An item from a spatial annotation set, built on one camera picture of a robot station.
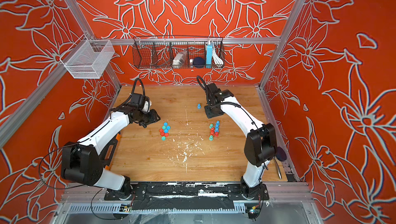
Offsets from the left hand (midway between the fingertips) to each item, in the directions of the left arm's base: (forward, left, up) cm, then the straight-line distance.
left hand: (158, 117), depth 86 cm
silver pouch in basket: (+30, -9, +19) cm, 37 cm away
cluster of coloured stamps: (-1, -33, -11) cm, 35 cm away
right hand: (+4, -29, +2) cm, 29 cm away
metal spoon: (-22, -67, -12) cm, 71 cm away
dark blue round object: (+34, -21, +15) cm, 43 cm away
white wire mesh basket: (+27, +47, +19) cm, 57 cm away
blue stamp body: (+18, -23, -10) cm, 31 cm away
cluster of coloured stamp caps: (-2, -2, -13) cm, 13 cm away
